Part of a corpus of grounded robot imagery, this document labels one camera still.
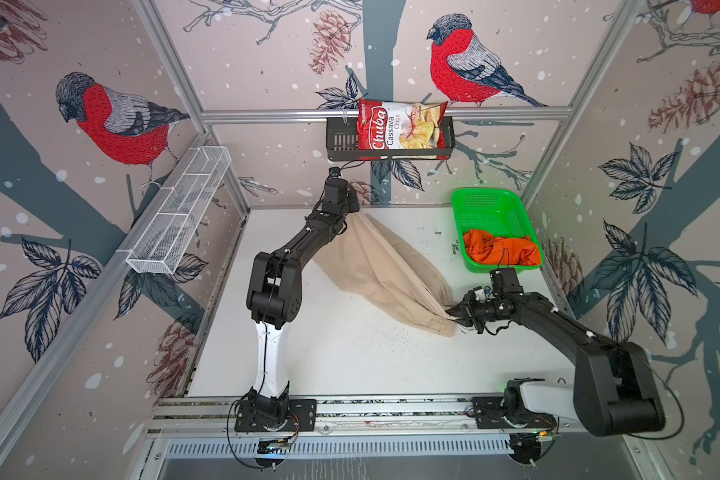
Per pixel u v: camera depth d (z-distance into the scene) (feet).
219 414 2.48
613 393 1.36
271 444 2.32
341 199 2.61
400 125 2.88
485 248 3.14
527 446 2.32
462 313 2.51
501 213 3.84
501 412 2.37
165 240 2.38
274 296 1.81
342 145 3.10
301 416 2.39
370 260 3.15
